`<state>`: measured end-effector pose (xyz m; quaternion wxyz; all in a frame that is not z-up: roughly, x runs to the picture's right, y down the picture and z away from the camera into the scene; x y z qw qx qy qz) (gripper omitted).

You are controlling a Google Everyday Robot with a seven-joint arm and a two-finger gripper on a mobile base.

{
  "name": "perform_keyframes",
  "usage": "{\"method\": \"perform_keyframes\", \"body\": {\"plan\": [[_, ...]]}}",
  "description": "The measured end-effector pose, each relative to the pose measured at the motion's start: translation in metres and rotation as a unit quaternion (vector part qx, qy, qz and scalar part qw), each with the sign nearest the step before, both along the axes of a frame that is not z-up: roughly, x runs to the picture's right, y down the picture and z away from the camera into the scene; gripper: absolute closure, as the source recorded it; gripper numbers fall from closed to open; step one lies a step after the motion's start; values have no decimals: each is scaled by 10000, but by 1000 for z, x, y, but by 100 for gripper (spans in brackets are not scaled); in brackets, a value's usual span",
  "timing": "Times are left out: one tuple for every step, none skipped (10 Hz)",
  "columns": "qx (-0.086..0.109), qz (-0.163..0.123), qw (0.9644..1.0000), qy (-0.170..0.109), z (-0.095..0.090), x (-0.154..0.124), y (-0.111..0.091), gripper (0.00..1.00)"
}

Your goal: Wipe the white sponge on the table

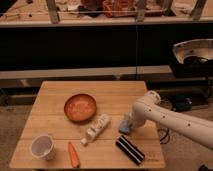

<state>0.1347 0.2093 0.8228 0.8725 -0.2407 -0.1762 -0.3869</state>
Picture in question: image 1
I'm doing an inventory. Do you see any black cable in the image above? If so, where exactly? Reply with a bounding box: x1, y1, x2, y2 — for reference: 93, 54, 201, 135
157, 127, 172, 145

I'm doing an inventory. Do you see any orange bowl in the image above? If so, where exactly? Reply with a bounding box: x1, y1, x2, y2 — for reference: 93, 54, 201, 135
64, 94, 97, 122

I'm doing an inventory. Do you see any wooden table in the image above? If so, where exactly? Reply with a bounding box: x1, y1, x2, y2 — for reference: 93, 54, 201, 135
10, 81, 165, 169

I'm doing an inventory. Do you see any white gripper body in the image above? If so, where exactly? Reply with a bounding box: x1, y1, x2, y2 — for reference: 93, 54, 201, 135
123, 113, 140, 131

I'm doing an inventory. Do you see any black striped box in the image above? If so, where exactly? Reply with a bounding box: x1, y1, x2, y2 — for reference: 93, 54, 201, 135
115, 136, 145, 165

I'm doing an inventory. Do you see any white cup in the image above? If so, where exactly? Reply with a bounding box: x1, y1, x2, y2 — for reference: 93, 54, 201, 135
30, 135, 55, 161

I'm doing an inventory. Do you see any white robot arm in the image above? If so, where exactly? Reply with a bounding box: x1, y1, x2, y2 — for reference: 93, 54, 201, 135
119, 91, 213, 150

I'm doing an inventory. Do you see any orange machine in background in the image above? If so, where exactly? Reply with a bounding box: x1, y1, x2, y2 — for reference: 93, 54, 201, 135
102, 0, 136, 17

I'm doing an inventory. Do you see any orange carrot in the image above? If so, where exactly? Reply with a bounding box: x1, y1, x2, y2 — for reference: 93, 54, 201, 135
68, 142, 80, 168

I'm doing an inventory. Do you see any white squeeze bottle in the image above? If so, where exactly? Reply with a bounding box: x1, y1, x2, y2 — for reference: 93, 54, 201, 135
81, 114, 111, 146

